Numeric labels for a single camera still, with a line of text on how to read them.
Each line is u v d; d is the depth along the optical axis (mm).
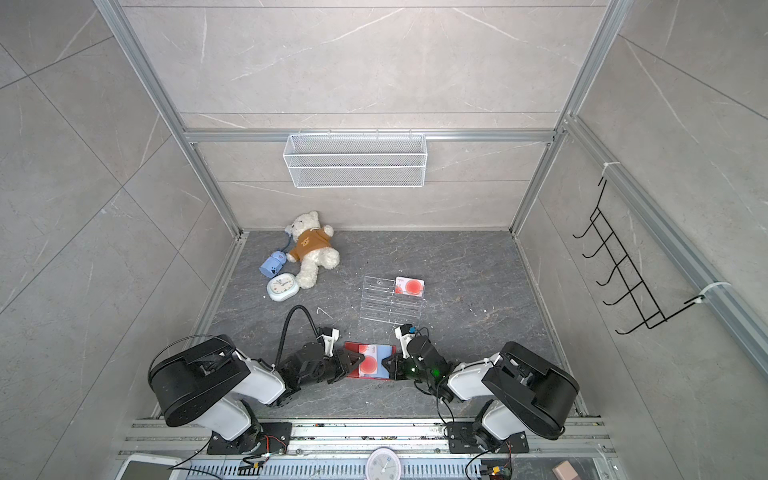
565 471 675
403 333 812
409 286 927
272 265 1033
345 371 760
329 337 828
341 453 727
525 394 438
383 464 686
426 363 680
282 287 1005
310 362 674
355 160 1005
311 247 1051
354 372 820
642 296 645
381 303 978
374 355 862
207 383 449
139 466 655
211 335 927
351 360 798
